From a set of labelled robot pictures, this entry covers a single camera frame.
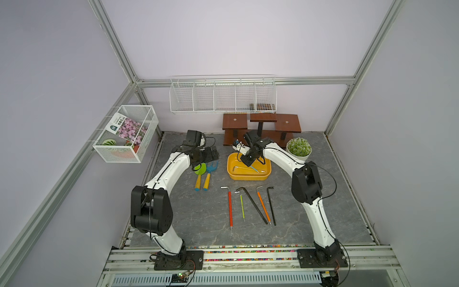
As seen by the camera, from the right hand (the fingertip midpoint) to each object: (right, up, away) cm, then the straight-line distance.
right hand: (244, 157), depth 100 cm
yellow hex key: (-5, -6, +2) cm, 8 cm away
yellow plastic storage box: (-4, -7, +2) cm, 8 cm away
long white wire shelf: (-12, +36, 0) cm, 38 cm away
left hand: (-17, +1, -11) cm, 20 cm away
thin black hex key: (+12, -17, -6) cm, 22 cm away
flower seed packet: (-51, +13, -25) cm, 58 cm away
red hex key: (-8, -20, -8) cm, 23 cm away
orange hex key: (+9, -24, -11) cm, 28 cm away
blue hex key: (+6, -7, -3) cm, 9 cm away
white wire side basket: (-55, +5, -29) cm, 63 cm away
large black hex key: (-1, -17, -6) cm, 17 cm away
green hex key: (-1, -25, -12) cm, 28 cm away
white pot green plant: (+29, +5, -4) cm, 30 cm away
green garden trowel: (-26, -9, +2) cm, 27 cm away
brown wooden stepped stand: (+20, +17, +4) cm, 27 cm away
